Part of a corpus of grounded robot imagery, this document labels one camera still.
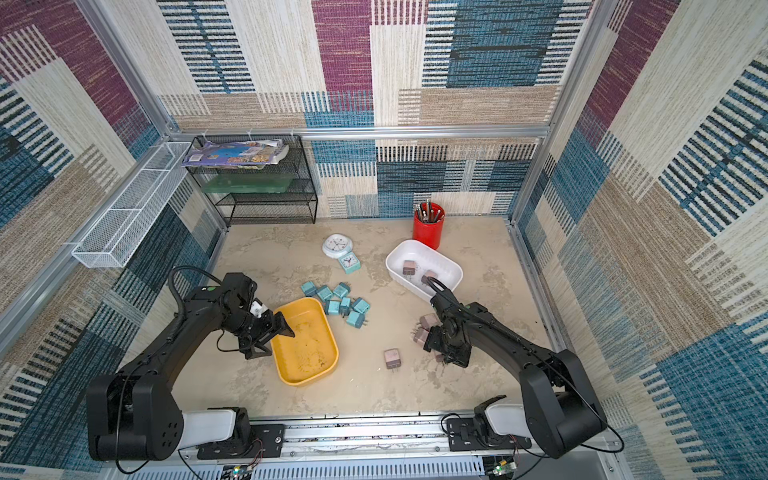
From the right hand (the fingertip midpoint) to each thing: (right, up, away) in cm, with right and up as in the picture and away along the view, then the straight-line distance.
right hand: (443, 358), depth 85 cm
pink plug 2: (-8, +24, +20) cm, 33 cm away
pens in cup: (-2, +42, +17) cm, 45 cm away
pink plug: (-14, 0, 0) cm, 14 cm away
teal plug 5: (-29, +13, +9) cm, 33 cm away
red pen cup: (-2, +39, +16) cm, 42 cm away
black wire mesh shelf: (-56, +51, +29) cm, 81 cm away
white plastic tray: (+5, +24, +18) cm, 30 cm away
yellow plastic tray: (-37, +1, +3) cm, 37 cm away
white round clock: (-34, +32, +24) cm, 52 cm away
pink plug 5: (-2, +3, -8) cm, 9 cm away
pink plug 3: (-1, +22, +18) cm, 28 cm away
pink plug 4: (-3, +9, +7) cm, 12 cm away
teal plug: (-41, +18, +15) cm, 47 cm away
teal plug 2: (-35, +16, +13) cm, 41 cm away
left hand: (-43, +6, -4) cm, 43 cm away
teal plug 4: (-32, +12, +9) cm, 36 cm away
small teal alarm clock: (-29, +26, +20) cm, 44 cm away
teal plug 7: (-25, +9, +7) cm, 27 cm away
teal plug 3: (-30, +17, +14) cm, 38 cm away
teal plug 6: (-24, +13, +9) cm, 29 cm away
